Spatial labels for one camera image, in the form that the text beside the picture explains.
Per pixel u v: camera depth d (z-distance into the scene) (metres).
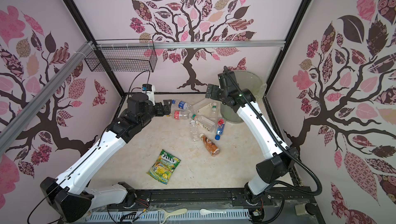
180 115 1.03
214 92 0.67
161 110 0.64
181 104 1.07
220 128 0.95
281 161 0.41
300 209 0.71
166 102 0.64
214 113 1.06
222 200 0.76
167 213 0.68
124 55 0.95
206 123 0.99
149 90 0.61
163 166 0.82
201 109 1.07
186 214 0.70
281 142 0.42
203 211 0.70
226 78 0.53
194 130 0.98
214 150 0.84
